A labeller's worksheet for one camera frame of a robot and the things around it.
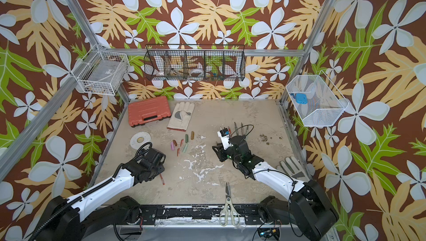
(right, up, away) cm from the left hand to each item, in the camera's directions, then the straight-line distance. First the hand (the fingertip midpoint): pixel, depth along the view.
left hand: (162, 165), depth 87 cm
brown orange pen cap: (+14, +15, +15) cm, 25 cm away
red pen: (0, -7, -1) cm, 7 cm away
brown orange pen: (+46, +20, +20) cm, 54 cm away
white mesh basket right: (+81, +33, -8) cm, 88 cm away
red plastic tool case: (-16, +30, +21) cm, 40 cm away
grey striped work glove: (+69, -2, +2) cm, 69 cm away
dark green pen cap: (+11, +13, +14) cm, 21 cm away
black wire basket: (+16, +58, +10) cm, 61 cm away
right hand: (+28, +11, -3) cm, 30 cm away
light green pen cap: (+11, +7, +9) cm, 16 cm away
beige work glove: (+5, +27, +24) cm, 36 cm away
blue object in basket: (+74, +36, 0) cm, 82 cm away
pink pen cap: (+3, +9, +10) cm, 13 cm away
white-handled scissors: (+37, -20, -12) cm, 44 cm away
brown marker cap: (+4, +10, +12) cm, 16 cm away
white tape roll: (-18, +13, +14) cm, 26 cm away
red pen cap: (+7, +6, +9) cm, 13 cm away
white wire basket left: (-32, +50, -1) cm, 59 cm away
